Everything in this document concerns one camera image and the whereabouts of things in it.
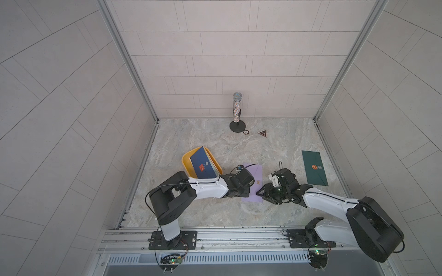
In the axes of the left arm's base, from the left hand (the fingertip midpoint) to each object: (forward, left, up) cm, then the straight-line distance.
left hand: (249, 192), depth 87 cm
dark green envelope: (+13, -36, +3) cm, 39 cm away
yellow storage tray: (+12, +32, +2) cm, 35 cm away
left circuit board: (-29, +33, +4) cm, 44 cm away
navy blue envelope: (+11, +24, +7) cm, 28 cm away
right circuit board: (-27, -26, +2) cm, 37 cm away
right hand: (-3, -4, +3) cm, 6 cm away
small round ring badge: (+38, 0, +3) cm, 38 cm away
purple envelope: (+11, -4, +3) cm, 12 cm away
